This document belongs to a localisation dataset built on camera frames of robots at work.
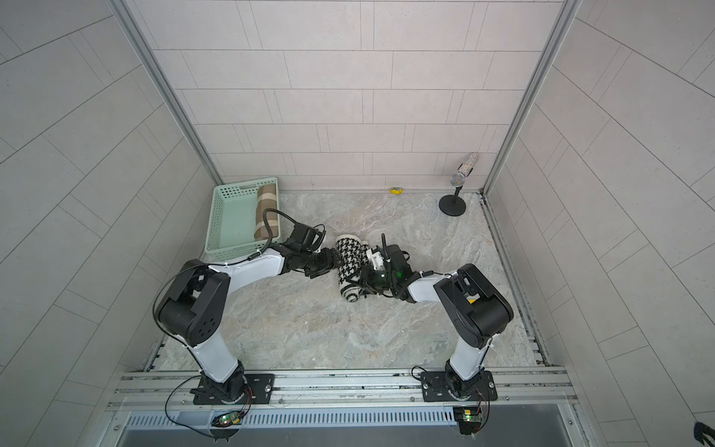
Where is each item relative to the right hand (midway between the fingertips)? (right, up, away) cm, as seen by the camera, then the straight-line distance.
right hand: (351, 282), depth 86 cm
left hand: (-3, +5, +5) cm, 8 cm away
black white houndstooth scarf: (0, +9, +4) cm, 9 cm away
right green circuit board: (+30, -29, -19) cm, 46 cm away
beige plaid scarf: (-34, +27, +19) cm, 47 cm away
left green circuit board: (-28, -27, -21) cm, 44 cm away
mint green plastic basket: (-44, +20, +21) cm, 53 cm away
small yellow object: (+16, +31, +32) cm, 47 cm away
